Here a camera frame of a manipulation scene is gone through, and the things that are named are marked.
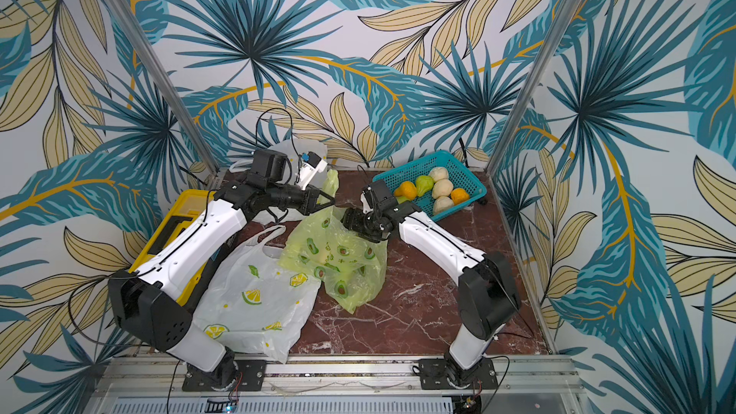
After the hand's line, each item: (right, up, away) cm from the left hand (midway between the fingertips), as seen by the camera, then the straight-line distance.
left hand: (332, 205), depth 74 cm
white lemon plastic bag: (-24, -29, +10) cm, 39 cm away
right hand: (+3, -7, +10) cm, 12 cm away
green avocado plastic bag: (+4, -18, +10) cm, 21 cm away
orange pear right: (+43, +3, +32) cm, 53 cm away
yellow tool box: (-45, -1, +12) cm, 46 cm away
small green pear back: (+30, +7, +36) cm, 47 cm away
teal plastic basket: (+44, +10, +36) cm, 58 cm away
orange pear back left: (+23, +5, +29) cm, 37 cm away
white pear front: (+35, 0, +29) cm, 46 cm away
